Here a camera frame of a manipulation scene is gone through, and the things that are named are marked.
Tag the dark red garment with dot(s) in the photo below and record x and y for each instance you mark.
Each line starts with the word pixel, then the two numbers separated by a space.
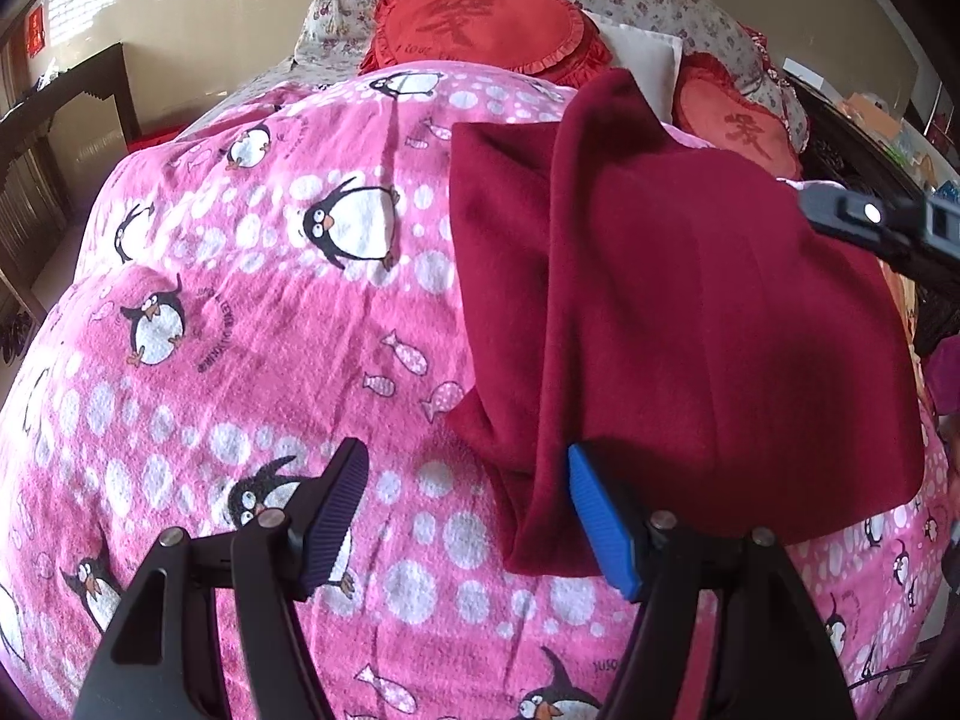
pixel 675 277

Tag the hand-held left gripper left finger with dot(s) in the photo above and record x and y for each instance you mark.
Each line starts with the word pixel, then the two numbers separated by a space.
pixel 334 525

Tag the pair of dark shoes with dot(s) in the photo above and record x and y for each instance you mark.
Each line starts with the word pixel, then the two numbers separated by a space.
pixel 13 331

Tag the pink penguin print blanket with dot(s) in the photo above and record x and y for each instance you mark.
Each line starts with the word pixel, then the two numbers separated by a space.
pixel 262 390

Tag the red heart cushion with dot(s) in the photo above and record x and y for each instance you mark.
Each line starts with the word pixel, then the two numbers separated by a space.
pixel 735 127

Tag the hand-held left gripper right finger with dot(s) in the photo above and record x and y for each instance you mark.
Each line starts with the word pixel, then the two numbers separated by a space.
pixel 604 525

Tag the dark wooden cabinet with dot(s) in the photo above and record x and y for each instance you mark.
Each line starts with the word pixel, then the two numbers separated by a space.
pixel 45 135

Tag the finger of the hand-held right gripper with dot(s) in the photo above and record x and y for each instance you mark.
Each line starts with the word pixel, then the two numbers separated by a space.
pixel 847 214

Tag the white pillow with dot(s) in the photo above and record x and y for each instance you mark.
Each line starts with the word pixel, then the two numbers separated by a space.
pixel 645 52

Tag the red paper wall decoration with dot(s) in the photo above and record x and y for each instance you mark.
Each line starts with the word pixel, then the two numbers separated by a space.
pixel 34 28

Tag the red round ruffled cushion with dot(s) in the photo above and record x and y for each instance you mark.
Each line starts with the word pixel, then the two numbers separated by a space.
pixel 480 22

